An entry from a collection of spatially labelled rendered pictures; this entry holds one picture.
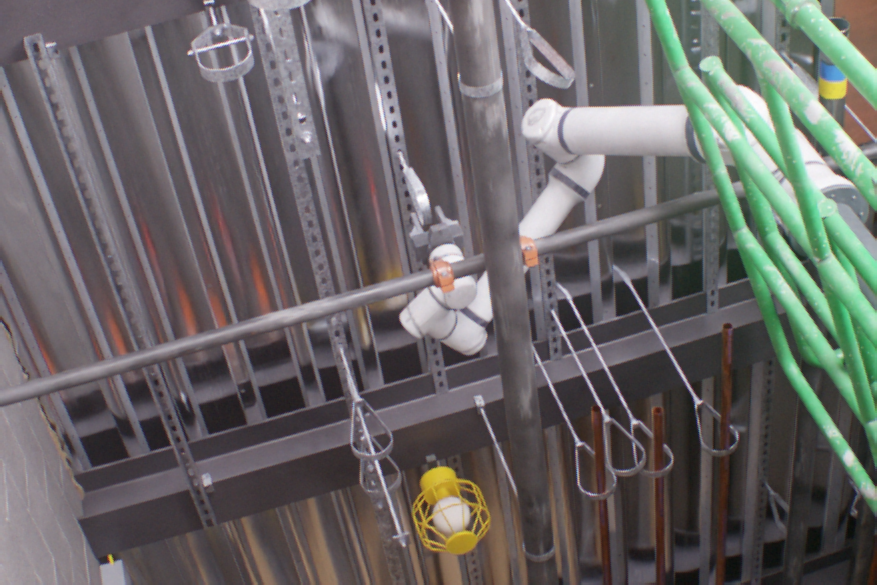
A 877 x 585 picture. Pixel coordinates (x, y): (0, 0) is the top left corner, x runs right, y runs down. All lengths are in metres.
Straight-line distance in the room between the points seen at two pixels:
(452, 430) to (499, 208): 1.53
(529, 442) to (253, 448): 1.26
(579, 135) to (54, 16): 1.30
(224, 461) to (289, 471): 0.26
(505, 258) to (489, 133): 0.36
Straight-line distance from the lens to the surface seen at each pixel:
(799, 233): 2.35
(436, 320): 3.61
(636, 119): 3.34
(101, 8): 3.43
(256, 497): 4.60
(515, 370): 3.53
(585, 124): 3.45
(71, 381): 3.38
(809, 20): 1.91
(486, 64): 2.94
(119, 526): 4.60
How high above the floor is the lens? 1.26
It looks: 48 degrees up
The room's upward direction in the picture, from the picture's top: 25 degrees counter-clockwise
